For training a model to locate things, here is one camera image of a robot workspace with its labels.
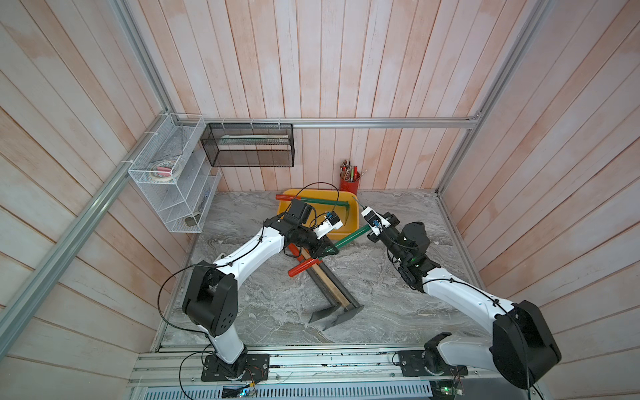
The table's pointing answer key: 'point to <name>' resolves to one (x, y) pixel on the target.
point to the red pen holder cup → (352, 187)
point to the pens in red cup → (350, 173)
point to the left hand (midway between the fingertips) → (332, 251)
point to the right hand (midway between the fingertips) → (368, 205)
